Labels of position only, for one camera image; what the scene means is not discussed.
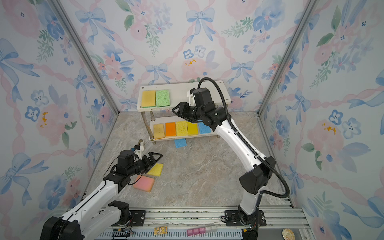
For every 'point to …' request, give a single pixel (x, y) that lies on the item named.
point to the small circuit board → (160, 230)
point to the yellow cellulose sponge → (181, 128)
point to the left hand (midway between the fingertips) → (159, 158)
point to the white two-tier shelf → (178, 93)
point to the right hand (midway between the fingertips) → (173, 110)
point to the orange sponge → (170, 129)
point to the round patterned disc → (288, 234)
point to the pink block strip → (193, 232)
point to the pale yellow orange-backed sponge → (159, 131)
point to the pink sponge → (145, 183)
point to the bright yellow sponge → (192, 128)
